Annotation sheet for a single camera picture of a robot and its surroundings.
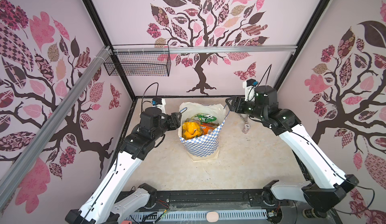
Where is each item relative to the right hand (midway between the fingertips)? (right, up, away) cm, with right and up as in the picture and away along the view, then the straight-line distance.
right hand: (230, 99), depth 67 cm
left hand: (-25, -9, +1) cm, 27 cm away
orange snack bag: (-10, -15, +16) cm, 24 cm away
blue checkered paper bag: (-11, -24, +5) cm, 27 cm away
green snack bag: (-12, -10, +22) cm, 27 cm away
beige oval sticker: (-8, -56, +2) cm, 56 cm away
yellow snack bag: (-19, -16, +10) cm, 27 cm away
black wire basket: (-52, +27, +27) cm, 65 cm away
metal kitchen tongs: (+17, -16, +27) cm, 36 cm away
